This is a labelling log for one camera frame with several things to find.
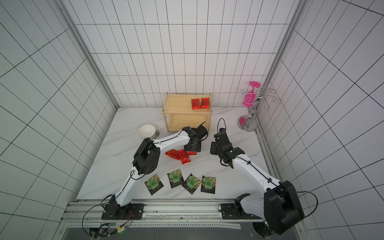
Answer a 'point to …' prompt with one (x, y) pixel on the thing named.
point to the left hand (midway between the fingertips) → (192, 151)
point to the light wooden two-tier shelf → (178, 113)
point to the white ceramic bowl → (146, 130)
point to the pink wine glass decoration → (249, 98)
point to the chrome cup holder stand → (248, 123)
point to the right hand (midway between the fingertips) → (210, 145)
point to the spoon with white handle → (157, 134)
